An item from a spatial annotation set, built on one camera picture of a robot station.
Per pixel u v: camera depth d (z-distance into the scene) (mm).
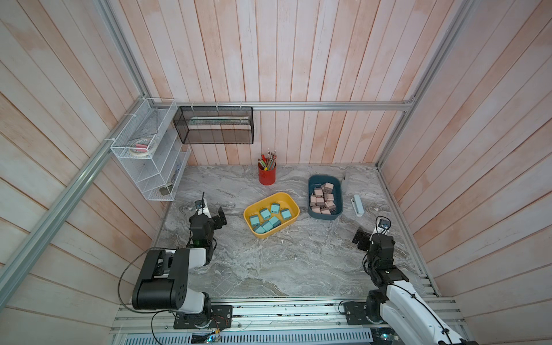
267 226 929
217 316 730
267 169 1036
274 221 954
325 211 984
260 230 912
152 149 727
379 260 642
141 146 731
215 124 923
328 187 1044
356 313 730
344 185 1094
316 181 1083
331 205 1012
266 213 981
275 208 1008
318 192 1073
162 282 442
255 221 955
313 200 1010
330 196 1040
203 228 692
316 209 997
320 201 1021
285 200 1017
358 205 1000
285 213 983
